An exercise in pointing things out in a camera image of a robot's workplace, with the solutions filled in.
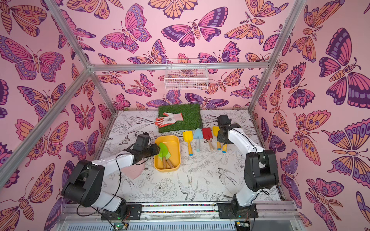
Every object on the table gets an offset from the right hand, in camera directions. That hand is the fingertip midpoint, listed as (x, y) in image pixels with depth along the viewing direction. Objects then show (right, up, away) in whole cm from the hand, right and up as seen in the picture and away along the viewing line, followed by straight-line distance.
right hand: (223, 138), depth 91 cm
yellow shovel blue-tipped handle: (-22, 0, +12) cm, 25 cm away
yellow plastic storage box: (-33, -5, +9) cm, 34 cm away
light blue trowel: (-15, +1, +12) cm, 19 cm away
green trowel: (-38, -11, +3) cm, 40 cm away
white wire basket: (-24, +42, +14) cm, 50 cm away
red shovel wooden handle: (-7, -5, +6) cm, 10 cm away
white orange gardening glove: (-37, +13, +18) cm, 43 cm away
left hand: (-40, -6, +2) cm, 41 cm away
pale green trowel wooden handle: (-33, -16, -2) cm, 37 cm away
